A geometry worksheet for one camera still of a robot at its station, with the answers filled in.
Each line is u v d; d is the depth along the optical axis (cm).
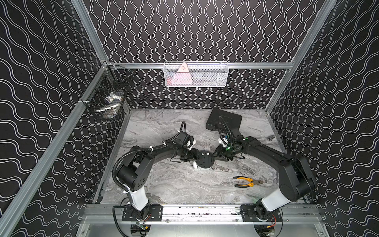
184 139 75
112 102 86
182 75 90
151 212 75
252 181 85
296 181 46
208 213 76
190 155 81
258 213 68
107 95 88
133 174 47
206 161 88
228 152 77
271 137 102
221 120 110
